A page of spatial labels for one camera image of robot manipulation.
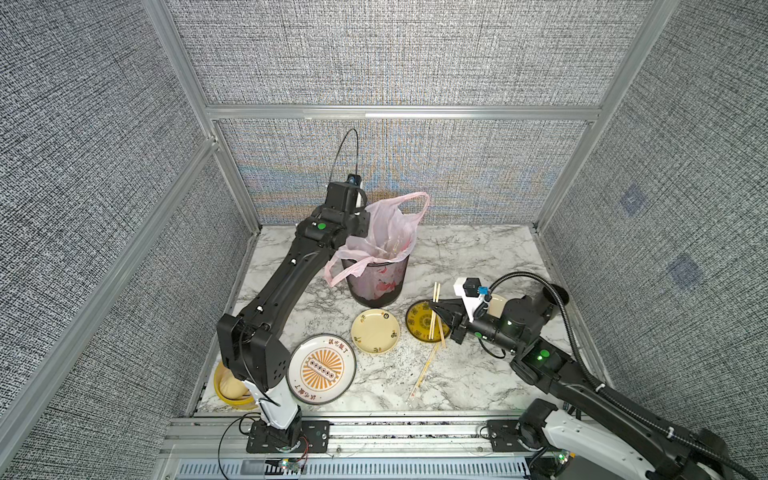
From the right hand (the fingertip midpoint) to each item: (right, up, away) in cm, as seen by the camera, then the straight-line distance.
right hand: (433, 296), depth 67 cm
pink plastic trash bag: (-9, +15, +24) cm, 30 cm away
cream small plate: (-14, -14, +23) cm, 30 cm away
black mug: (+42, -2, +22) cm, 48 cm away
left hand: (-16, +21, +13) cm, 30 cm away
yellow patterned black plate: (-1, -11, +25) cm, 27 cm away
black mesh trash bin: (-12, +1, +19) cm, 23 cm away
